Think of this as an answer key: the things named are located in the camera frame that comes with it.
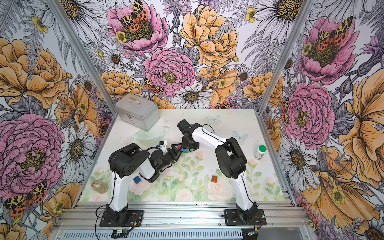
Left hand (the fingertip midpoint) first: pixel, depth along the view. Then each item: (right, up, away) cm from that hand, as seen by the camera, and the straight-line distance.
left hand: (184, 152), depth 95 cm
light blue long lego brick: (+1, +3, -9) cm, 9 cm away
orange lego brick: (+17, -14, -9) cm, 24 cm away
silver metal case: (-31, +25, +7) cm, 41 cm away
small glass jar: (-43, -15, -16) cm, 48 cm away
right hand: (+3, +2, 0) cm, 3 cm away
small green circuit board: (-29, -35, -22) cm, 50 cm away
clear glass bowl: (-22, +9, +14) cm, 28 cm away
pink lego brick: (-3, +4, -2) cm, 5 cm away
